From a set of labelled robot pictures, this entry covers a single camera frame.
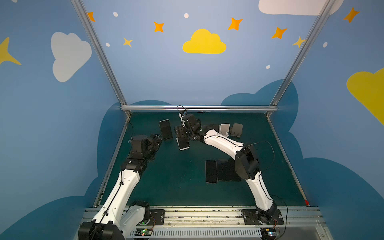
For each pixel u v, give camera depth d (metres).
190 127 0.73
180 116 0.84
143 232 0.71
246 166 0.57
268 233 0.71
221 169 0.93
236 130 1.06
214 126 1.02
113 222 0.39
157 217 0.74
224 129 1.05
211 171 0.91
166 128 0.99
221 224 0.73
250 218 0.74
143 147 0.61
